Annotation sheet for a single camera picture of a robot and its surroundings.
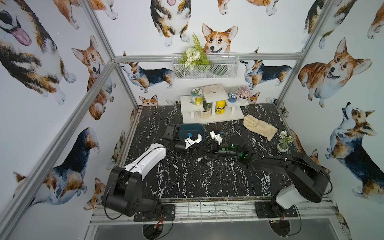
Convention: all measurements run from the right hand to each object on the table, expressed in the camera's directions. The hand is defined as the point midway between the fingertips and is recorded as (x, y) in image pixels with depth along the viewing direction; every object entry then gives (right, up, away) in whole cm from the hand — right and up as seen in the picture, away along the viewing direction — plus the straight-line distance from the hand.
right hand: (201, 145), depth 73 cm
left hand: (0, -1, +5) cm, 5 cm away
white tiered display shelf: (+6, +30, +25) cm, 39 cm away
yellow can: (+14, +22, +36) cm, 44 cm away
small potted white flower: (+50, -4, +19) cm, 54 cm away
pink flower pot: (+26, +29, +20) cm, 43 cm away
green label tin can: (-3, +28, +22) cm, 35 cm away
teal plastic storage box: (-11, +5, +34) cm, 36 cm away
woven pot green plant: (+3, +17, +34) cm, 38 cm away
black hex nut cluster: (+5, -14, +17) cm, 23 cm away
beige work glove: (+41, +7, +33) cm, 53 cm away
